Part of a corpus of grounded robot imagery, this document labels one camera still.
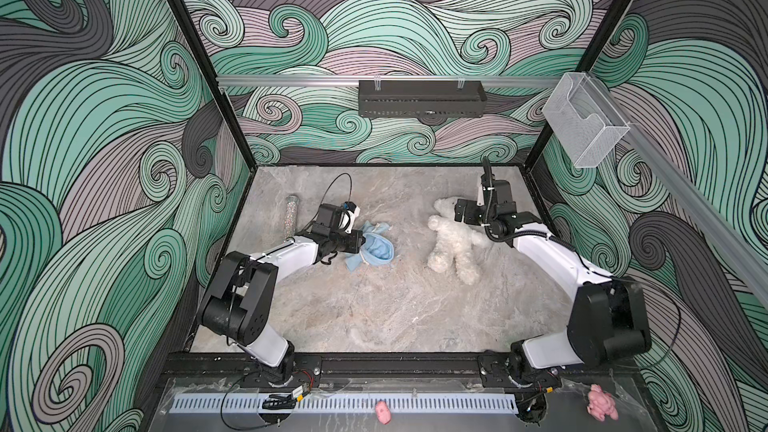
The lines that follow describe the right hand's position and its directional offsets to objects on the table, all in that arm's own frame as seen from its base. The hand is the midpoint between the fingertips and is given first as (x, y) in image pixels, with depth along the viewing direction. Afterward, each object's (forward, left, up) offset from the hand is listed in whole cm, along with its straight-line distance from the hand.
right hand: (470, 207), depth 89 cm
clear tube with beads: (+4, +59, -11) cm, 60 cm away
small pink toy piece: (-50, +26, -11) cm, 57 cm away
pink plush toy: (-47, -23, -10) cm, 54 cm away
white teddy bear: (-8, +4, -8) cm, 12 cm away
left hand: (-6, +32, -8) cm, 34 cm away
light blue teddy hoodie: (-7, +28, -13) cm, 32 cm away
